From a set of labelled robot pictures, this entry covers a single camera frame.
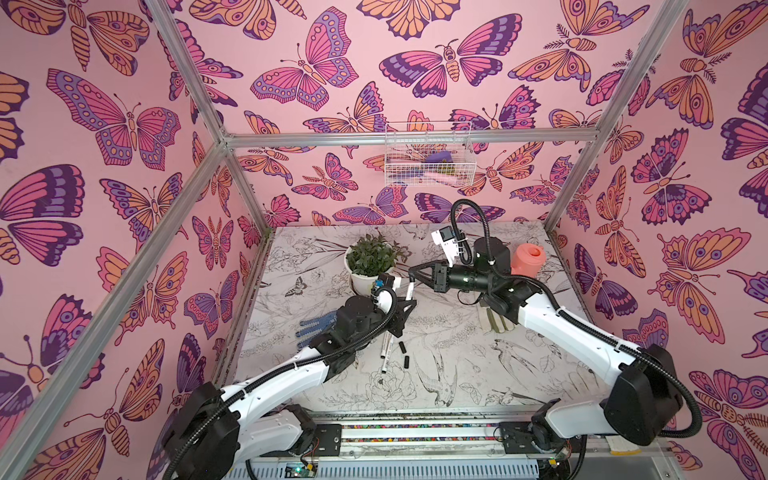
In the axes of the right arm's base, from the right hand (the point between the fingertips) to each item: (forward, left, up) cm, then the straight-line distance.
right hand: (411, 269), depth 71 cm
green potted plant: (+14, +11, -12) cm, 22 cm away
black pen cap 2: (-11, +1, -29) cm, 31 cm away
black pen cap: (-7, +2, -30) cm, 31 cm away
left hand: (-4, -1, -7) cm, 8 cm away
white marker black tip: (-3, 0, -4) cm, 6 cm away
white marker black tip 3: (-9, +6, -29) cm, 31 cm away
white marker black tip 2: (-6, +7, -29) cm, 31 cm away
